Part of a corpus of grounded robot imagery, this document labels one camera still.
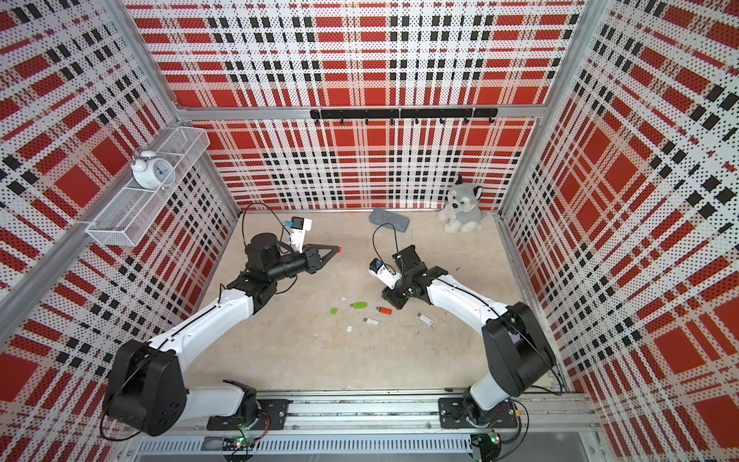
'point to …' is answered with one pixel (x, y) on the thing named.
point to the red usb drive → (384, 310)
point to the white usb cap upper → (343, 298)
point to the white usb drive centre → (370, 321)
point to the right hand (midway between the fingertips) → (393, 289)
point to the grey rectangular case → (381, 217)
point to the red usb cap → (340, 249)
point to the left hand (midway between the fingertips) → (341, 249)
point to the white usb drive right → (423, 318)
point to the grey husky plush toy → (463, 212)
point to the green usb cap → (333, 310)
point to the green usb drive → (359, 305)
